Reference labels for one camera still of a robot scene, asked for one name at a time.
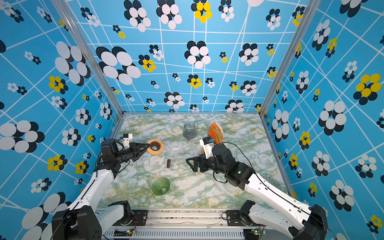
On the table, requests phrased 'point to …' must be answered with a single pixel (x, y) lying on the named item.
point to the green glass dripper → (160, 185)
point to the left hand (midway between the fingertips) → (149, 145)
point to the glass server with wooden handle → (172, 147)
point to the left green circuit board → (123, 233)
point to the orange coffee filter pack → (216, 132)
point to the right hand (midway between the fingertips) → (194, 158)
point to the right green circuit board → (255, 231)
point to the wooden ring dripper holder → (156, 147)
